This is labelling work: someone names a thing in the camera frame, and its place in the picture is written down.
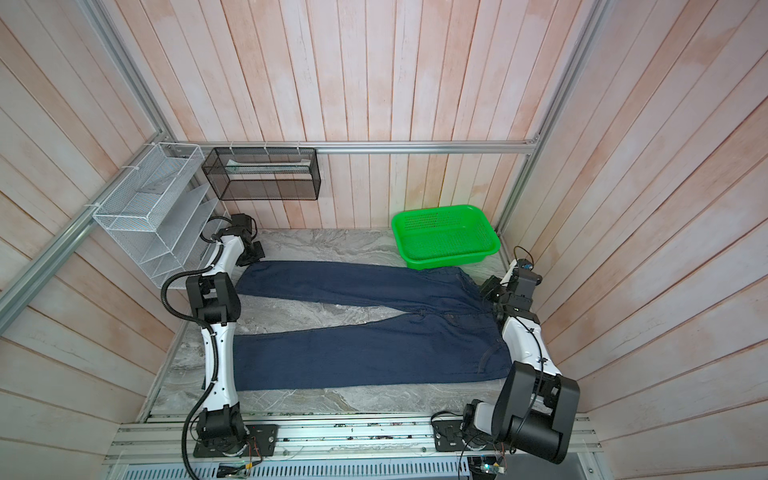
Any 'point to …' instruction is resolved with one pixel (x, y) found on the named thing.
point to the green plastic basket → (444, 237)
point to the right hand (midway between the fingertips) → (489, 277)
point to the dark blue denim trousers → (455, 340)
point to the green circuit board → (490, 468)
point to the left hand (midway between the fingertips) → (255, 260)
